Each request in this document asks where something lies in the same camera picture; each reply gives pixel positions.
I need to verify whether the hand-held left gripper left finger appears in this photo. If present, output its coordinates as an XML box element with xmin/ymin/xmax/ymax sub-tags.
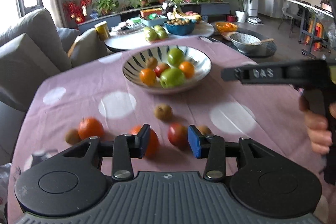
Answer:
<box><xmin>56</xmin><ymin>124</ymin><xmax>152</xmax><ymax>182</ymax></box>

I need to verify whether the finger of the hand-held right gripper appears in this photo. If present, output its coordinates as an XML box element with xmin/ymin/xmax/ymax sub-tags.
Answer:
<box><xmin>221</xmin><ymin>64</ymin><xmax>244</xmax><ymax>83</ymax></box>

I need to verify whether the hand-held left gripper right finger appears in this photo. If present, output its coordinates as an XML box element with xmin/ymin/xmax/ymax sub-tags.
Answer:
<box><xmin>187</xmin><ymin>124</ymin><xmax>282</xmax><ymax>182</ymax></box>

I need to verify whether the red apple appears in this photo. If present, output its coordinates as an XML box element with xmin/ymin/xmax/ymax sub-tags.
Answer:
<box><xmin>167</xmin><ymin>123</ymin><xmax>189</xmax><ymax>149</ymax></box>
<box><xmin>154</xmin><ymin>63</ymin><xmax>170</xmax><ymax>77</ymax></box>

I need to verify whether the striped white ceramic bowl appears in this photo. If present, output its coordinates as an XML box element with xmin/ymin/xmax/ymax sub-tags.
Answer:
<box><xmin>122</xmin><ymin>45</ymin><xmax>212</xmax><ymax>94</ymax></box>

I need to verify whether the green apple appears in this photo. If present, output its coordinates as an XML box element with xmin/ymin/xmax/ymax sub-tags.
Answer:
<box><xmin>167</xmin><ymin>48</ymin><xmax>185</xmax><ymax>66</ymax></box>
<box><xmin>160</xmin><ymin>67</ymin><xmax>186</xmax><ymax>88</ymax></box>

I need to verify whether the person's right hand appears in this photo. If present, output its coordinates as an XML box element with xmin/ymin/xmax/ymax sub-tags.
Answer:
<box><xmin>299</xmin><ymin>95</ymin><xmax>332</xmax><ymax>154</ymax></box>

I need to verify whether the patterned grey bowl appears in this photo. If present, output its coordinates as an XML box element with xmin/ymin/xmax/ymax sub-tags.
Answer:
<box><xmin>230</xmin><ymin>32</ymin><xmax>262</xmax><ymax>54</ymax></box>

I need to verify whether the dark glass round table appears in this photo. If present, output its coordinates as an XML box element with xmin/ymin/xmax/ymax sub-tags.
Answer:
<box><xmin>210</xmin><ymin>21</ymin><xmax>277</xmax><ymax>58</ymax></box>

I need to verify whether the small wooden dish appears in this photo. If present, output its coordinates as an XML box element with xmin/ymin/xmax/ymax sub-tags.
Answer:
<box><xmin>221</xmin><ymin>31</ymin><xmax>238</xmax><ymax>41</ymax></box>

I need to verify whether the wooden spoon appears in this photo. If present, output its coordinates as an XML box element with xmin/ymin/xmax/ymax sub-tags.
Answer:
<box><xmin>252</xmin><ymin>38</ymin><xmax>275</xmax><ymax>45</ymax></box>

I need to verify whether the pink dotted tablecloth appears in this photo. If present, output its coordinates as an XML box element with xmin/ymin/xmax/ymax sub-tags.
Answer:
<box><xmin>7</xmin><ymin>36</ymin><xmax>328</xmax><ymax>224</ymax></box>

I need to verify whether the orange bowl of tangerines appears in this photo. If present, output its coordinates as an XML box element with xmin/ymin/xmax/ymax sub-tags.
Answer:
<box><xmin>215</xmin><ymin>22</ymin><xmax>238</xmax><ymax>33</ymax></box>

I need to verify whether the orange with green leaf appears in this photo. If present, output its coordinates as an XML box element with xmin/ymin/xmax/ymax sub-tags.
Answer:
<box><xmin>78</xmin><ymin>117</ymin><xmax>105</xmax><ymax>140</ymax></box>

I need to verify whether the dining chair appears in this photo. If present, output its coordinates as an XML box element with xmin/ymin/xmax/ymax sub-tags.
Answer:
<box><xmin>278</xmin><ymin>0</ymin><xmax>302</xmax><ymax>38</ymax></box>

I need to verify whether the tall plant in white pot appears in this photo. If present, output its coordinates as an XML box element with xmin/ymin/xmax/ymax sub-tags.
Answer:
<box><xmin>226</xmin><ymin>0</ymin><xmax>259</xmax><ymax>23</ymax></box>

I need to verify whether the glass dining table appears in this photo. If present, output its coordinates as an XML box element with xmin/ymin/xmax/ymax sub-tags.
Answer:
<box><xmin>286</xmin><ymin>0</ymin><xmax>336</xmax><ymax>56</ymax></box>

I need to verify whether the grey television cabinet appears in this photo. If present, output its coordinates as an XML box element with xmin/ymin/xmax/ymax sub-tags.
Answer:
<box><xmin>77</xmin><ymin>1</ymin><xmax>230</xmax><ymax>33</ymax></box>

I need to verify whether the blue bowl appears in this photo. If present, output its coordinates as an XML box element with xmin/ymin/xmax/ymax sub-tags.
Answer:
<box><xmin>163</xmin><ymin>20</ymin><xmax>197</xmax><ymax>35</ymax></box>

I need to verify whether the pile of kiwis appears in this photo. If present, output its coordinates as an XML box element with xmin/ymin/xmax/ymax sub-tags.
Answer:
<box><xmin>167</xmin><ymin>18</ymin><xmax>192</xmax><ymax>25</ymax></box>

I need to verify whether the bunch of bananas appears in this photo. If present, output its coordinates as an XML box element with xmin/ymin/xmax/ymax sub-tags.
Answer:
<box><xmin>172</xmin><ymin>7</ymin><xmax>202</xmax><ymax>22</ymax></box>

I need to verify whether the pack of green apples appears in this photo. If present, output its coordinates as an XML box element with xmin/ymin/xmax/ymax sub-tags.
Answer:
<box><xmin>143</xmin><ymin>25</ymin><xmax>168</xmax><ymax>42</ymax></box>

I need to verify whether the white round coffee table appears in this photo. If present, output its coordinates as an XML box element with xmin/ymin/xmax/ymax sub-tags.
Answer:
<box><xmin>104</xmin><ymin>20</ymin><xmax>215</xmax><ymax>51</ymax></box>

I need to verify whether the orange box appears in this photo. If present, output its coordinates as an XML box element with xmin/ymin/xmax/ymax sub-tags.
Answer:
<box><xmin>140</xmin><ymin>7</ymin><xmax>163</xmax><ymax>17</ymax></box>

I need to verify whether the clear glass platter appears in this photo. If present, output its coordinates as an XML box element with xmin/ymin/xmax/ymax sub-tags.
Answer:
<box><xmin>112</xmin><ymin>20</ymin><xmax>145</xmax><ymax>34</ymax></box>

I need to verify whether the yellow canister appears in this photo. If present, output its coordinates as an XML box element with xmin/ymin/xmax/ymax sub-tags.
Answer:
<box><xmin>94</xmin><ymin>21</ymin><xmax>111</xmax><ymax>41</ymax></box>

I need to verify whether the grey pillow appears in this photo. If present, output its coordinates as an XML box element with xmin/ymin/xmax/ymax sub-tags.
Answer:
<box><xmin>56</xmin><ymin>27</ymin><xmax>80</xmax><ymax>52</ymax></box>

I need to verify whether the grey sofa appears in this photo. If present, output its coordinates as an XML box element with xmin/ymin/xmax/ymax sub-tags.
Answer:
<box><xmin>0</xmin><ymin>8</ymin><xmax>108</xmax><ymax>111</ymax></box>

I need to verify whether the clear plastic bag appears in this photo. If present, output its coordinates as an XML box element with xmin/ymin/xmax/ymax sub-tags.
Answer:
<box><xmin>0</xmin><ymin>162</ymin><xmax>13</xmax><ymax>214</ymax></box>

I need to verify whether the red festive decoration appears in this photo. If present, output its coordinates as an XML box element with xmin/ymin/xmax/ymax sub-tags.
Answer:
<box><xmin>62</xmin><ymin>0</ymin><xmax>97</xmax><ymax>24</ymax></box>

